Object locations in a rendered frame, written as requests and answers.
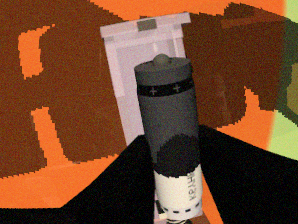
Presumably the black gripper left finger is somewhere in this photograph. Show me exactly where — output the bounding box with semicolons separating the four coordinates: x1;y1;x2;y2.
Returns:
0;135;156;224

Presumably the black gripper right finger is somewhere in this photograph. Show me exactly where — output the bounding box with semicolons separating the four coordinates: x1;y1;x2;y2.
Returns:
198;125;298;224

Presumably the grey cylindrical battery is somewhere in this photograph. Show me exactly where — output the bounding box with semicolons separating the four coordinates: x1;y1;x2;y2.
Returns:
134;53;204;221

